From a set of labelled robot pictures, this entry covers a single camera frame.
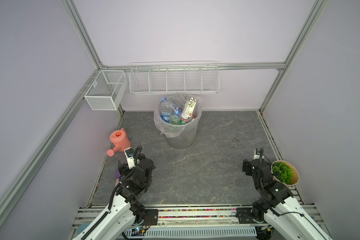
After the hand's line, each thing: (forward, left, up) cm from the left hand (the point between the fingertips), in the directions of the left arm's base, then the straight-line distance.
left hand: (129, 158), depth 75 cm
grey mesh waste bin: (+13, -29, -6) cm, 33 cm away
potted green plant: (-10, -79, -6) cm, 80 cm away
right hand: (-4, -66, -5) cm, 66 cm away
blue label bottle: (+21, -20, +13) cm, 32 cm away
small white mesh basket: (+50, +23, +5) cm, 55 cm away
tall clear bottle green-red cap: (+17, -29, +7) cm, 34 cm away
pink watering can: (+16, +10, -8) cm, 20 cm away
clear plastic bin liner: (+12, -22, +6) cm, 26 cm away
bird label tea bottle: (+23, -33, +10) cm, 41 cm away
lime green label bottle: (+17, -24, +9) cm, 31 cm away
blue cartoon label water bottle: (+25, -26, +7) cm, 37 cm away
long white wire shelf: (+56, -41, +9) cm, 70 cm away
